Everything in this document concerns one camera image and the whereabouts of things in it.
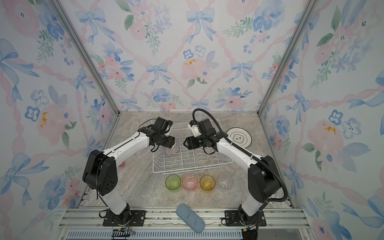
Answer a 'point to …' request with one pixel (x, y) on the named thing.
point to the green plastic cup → (173, 182)
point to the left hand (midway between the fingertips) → (169, 139)
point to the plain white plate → (240, 136)
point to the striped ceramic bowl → (175, 149)
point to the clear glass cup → (225, 183)
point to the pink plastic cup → (190, 182)
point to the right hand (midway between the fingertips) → (188, 141)
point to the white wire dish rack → (181, 160)
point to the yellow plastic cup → (207, 182)
